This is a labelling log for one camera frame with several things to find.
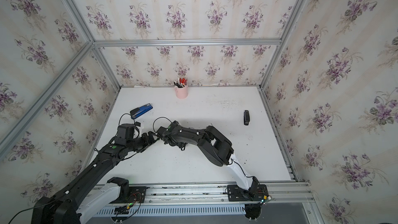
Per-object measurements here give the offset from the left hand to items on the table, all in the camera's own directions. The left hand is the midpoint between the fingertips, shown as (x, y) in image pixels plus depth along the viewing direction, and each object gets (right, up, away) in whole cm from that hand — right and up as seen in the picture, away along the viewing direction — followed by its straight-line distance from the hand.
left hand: (158, 140), depth 81 cm
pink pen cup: (+9, +27, +29) cm, 40 cm away
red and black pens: (+8, +34, +29) cm, 46 cm away
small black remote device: (+52, +10, +17) cm, 56 cm away
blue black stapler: (-18, +15, +22) cm, 32 cm away
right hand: (+17, -2, +11) cm, 20 cm away
